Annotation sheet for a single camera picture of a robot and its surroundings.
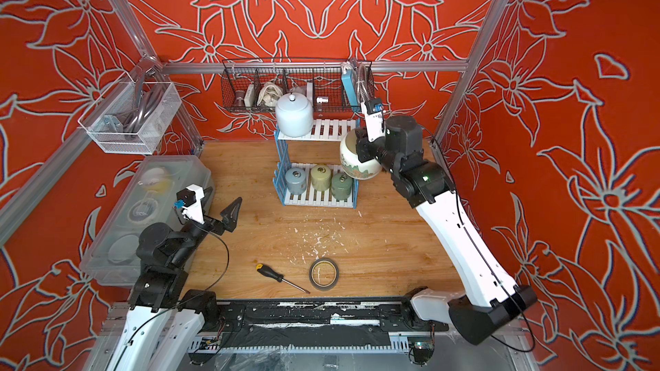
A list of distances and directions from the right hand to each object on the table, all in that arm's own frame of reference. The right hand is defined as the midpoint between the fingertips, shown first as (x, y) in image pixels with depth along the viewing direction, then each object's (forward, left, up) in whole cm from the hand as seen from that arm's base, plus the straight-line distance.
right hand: (354, 126), depth 64 cm
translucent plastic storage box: (-8, +63, -22) cm, 67 cm away
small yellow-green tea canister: (+8, +10, -33) cm, 35 cm away
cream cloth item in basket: (+28, +29, -9) cm, 41 cm away
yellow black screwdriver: (-25, +23, -41) cm, 53 cm away
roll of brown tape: (-28, +7, -42) cm, 51 cm away
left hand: (-12, +34, -13) cm, 39 cm away
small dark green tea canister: (+5, +3, -33) cm, 34 cm away
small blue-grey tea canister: (+7, +20, -33) cm, 39 cm away
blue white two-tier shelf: (+10, +16, -40) cm, 44 cm away
